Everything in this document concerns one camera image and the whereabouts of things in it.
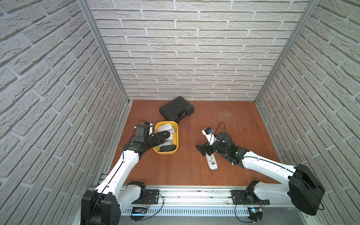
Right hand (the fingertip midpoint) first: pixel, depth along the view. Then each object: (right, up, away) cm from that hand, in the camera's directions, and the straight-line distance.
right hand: (203, 141), depth 83 cm
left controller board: (-35, -35, -12) cm, 51 cm away
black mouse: (-22, -5, +5) cm, 24 cm away
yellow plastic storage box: (-19, -1, +11) cm, 22 cm away
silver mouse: (-20, +5, +16) cm, 26 cm away
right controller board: (+26, -35, -12) cm, 45 cm away
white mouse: (-26, +7, +15) cm, 31 cm away
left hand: (-24, +4, 0) cm, 25 cm away
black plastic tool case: (-17, +21, +27) cm, 38 cm away
